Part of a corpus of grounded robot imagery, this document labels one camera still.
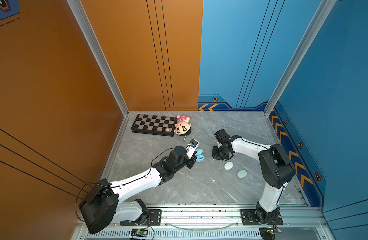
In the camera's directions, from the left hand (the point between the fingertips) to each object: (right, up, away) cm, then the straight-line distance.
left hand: (196, 149), depth 81 cm
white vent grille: (-7, -38, -11) cm, 40 cm away
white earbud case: (+20, -11, +9) cm, 24 cm away
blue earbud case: (+2, -4, 0) cm, 5 cm away
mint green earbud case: (+27, -15, +6) cm, 31 cm away
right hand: (+11, -7, +14) cm, 19 cm away
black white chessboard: (-30, +14, +28) cm, 43 cm away
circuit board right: (+36, -36, -11) cm, 52 cm away
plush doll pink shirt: (-8, +12, +19) cm, 24 cm away
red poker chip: (-19, +10, +24) cm, 33 cm away
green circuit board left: (-28, -39, -9) cm, 48 cm away
